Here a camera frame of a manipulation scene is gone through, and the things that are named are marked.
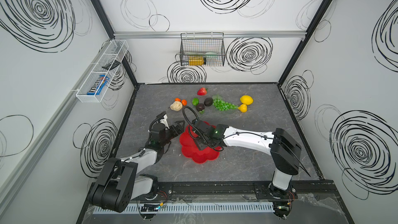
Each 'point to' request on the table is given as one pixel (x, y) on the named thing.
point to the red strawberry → (202, 91)
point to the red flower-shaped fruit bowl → (190, 149)
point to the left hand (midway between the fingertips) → (181, 123)
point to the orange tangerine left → (177, 99)
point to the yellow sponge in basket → (196, 60)
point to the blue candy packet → (94, 90)
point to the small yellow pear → (242, 108)
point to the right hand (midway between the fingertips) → (198, 139)
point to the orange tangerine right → (184, 102)
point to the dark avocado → (208, 101)
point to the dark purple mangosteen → (200, 107)
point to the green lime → (195, 101)
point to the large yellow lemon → (246, 99)
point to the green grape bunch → (222, 106)
